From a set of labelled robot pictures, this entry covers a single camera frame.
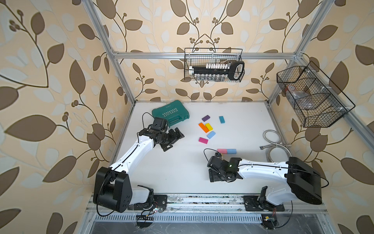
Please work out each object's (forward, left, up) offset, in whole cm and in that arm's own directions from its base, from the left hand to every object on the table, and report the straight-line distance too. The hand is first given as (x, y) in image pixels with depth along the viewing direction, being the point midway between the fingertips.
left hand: (178, 138), depth 82 cm
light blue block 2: (-2, -33, -13) cm, 36 cm away
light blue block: (+12, -22, -15) cm, 29 cm away
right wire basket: (+12, -72, +20) cm, 76 cm away
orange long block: (+18, -17, -15) cm, 29 cm away
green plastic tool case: (+29, +4, -10) cm, 31 cm away
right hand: (-17, -22, -15) cm, 31 cm away
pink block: (-2, -28, -13) cm, 31 cm away
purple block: (+26, -19, -14) cm, 35 cm away
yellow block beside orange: (+18, -21, -14) cm, 31 cm away
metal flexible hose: (+2, -61, -11) cm, 62 cm away
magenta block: (+7, -16, -14) cm, 22 cm away
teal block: (+24, -31, -13) cm, 41 cm away
